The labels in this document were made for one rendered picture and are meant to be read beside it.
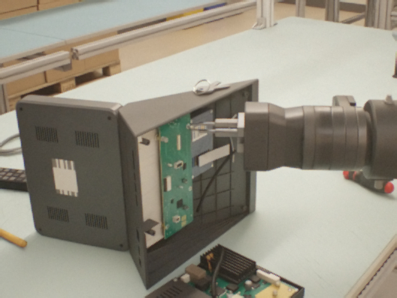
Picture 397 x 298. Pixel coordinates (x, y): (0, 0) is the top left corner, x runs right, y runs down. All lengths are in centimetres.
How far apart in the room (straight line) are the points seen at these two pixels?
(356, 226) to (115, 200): 35
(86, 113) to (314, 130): 28
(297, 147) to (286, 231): 21
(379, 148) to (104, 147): 33
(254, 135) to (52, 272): 32
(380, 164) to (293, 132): 10
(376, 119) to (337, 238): 24
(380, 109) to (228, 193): 28
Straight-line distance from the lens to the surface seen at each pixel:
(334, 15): 410
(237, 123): 69
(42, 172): 79
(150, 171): 68
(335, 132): 64
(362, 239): 83
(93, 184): 76
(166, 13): 273
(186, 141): 70
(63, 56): 226
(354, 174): 97
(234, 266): 71
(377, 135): 64
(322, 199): 92
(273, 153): 66
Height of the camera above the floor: 145
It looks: 24 degrees down
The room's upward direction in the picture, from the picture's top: 2 degrees counter-clockwise
